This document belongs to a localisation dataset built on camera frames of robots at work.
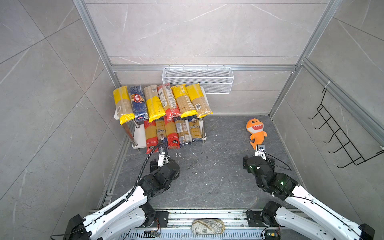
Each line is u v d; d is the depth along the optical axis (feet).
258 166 1.76
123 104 2.39
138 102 2.41
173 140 2.99
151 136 3.12
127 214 1.87
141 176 1.68
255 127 3.32
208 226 2.25
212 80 3.31
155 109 2.35
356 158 1.91
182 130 3.22
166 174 1.87
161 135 3.13
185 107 2.38
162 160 2.14
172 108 2.36
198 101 2.49
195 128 3.28
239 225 2.40
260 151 2.07
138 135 3.32
